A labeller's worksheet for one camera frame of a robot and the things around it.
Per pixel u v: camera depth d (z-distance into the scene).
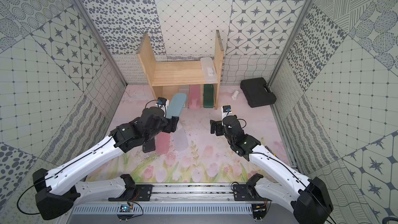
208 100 1.02
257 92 1.12
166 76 0.88
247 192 0.65
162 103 0.61
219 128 0.70
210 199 0.74
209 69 0.88
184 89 1.07
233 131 0.58
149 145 0.88
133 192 0.67
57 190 0.38
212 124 0.70
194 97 1.01
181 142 0.91
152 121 0.50
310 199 0.38
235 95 1.09
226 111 0.68
